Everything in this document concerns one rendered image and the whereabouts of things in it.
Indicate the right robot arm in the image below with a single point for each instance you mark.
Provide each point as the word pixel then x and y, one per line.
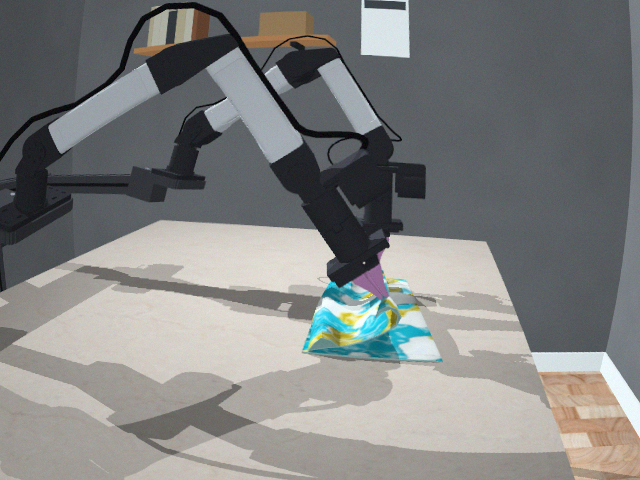
pixel 289 156

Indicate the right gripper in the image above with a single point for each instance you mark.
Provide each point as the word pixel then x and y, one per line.
pixel 352 247

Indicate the white shorts with blue and yellow pattern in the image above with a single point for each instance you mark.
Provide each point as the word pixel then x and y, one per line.
pixel 352 322

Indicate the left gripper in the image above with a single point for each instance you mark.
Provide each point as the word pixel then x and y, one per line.
pixel 377 215

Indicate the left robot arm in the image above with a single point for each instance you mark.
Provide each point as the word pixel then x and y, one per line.
pixel 301 67

